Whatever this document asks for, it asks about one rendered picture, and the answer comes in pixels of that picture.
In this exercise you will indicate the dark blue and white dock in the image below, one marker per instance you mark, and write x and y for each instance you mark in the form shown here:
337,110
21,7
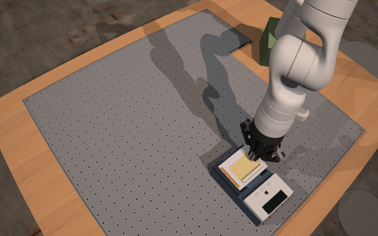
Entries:
258,199

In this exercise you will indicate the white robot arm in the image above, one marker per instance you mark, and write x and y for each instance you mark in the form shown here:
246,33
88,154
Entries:
301,63

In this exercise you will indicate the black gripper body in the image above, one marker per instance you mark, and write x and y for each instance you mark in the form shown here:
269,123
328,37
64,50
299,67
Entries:
272,143

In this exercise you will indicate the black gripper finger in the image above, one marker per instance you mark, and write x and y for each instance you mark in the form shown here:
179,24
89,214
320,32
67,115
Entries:
270,156
249,141

